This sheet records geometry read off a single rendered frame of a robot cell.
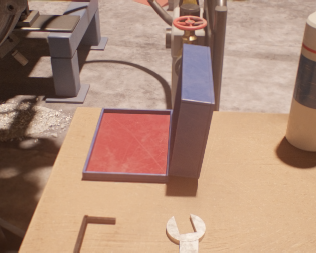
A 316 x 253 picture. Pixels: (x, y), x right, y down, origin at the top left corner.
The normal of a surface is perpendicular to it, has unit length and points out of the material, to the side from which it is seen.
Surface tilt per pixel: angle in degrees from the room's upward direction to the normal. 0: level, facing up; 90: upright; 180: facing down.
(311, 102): 90
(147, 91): 0
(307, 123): 90
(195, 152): 90
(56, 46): 90
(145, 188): 0
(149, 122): 0
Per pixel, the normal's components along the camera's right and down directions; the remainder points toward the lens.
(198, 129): -0.06, 0.55
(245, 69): 0.00, -0.84
